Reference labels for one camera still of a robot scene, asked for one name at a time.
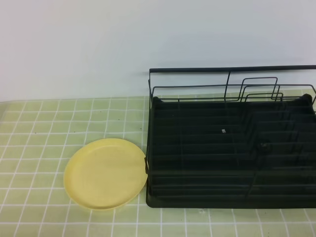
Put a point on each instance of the black drip tray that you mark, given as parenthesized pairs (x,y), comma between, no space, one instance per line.
(266,158)

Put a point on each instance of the yellow round plate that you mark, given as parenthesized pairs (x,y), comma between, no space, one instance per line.
(105,174)

